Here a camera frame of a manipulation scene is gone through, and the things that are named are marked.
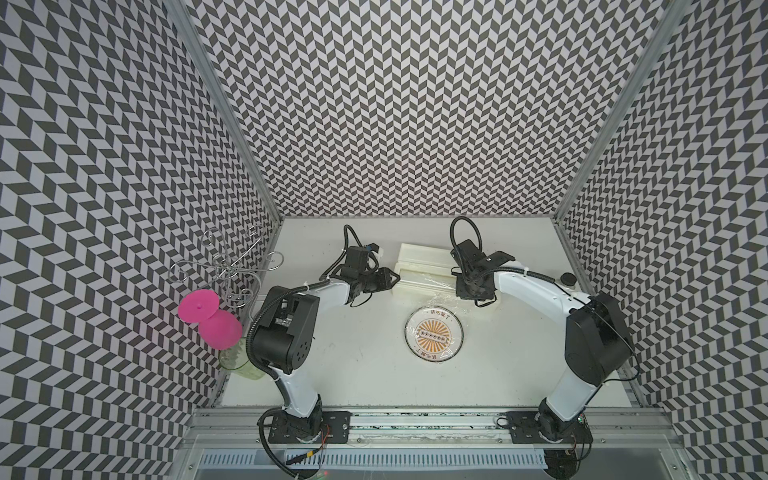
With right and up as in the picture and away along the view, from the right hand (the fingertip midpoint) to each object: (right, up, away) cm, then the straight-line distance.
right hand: (468, 296), depth 89 cm
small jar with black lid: (+30, +5, 0) cm, 30 cm away
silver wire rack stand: (-75, +6, +8) cm, 75 cm away
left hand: (-22, +3, +6) cm, 23 cm away
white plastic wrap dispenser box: (-12, +8, +15) cm, 21 cm away
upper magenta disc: (-62, +4, -29) cm, 68 cm away
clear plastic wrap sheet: (-6, -1, +1) cm, 6 cm away
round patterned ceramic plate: (-10, -11, 0) cm, 15 cm away
